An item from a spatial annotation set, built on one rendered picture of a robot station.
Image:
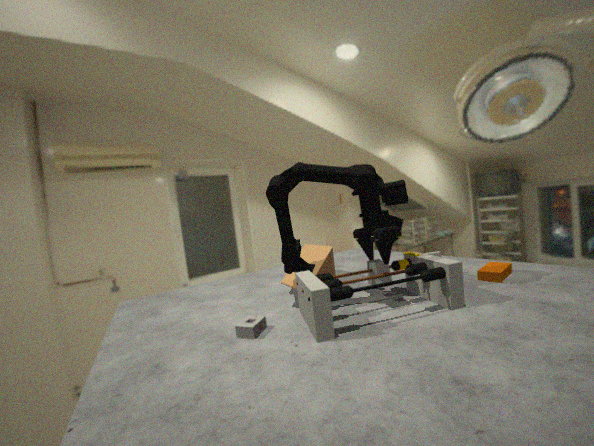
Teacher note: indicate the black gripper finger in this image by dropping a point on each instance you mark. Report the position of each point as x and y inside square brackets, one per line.
[367, 246]
[384, 248]

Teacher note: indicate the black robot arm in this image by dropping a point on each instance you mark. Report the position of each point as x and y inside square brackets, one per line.
[362, 178]

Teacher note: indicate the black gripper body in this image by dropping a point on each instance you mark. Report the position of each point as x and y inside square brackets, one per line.
[373, 226]

